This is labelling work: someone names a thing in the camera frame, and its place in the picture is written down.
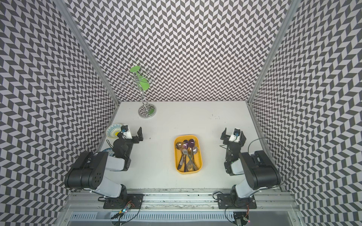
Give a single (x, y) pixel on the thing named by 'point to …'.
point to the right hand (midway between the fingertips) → (232, 131)
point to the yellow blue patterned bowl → (112, 130)
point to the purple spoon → (187, 143)
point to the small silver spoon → (185, 151)
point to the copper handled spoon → (184, 146)
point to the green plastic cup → (143, 82)
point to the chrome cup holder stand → (130, 79)
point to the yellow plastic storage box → (197, 158)
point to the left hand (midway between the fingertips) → (134, 128)
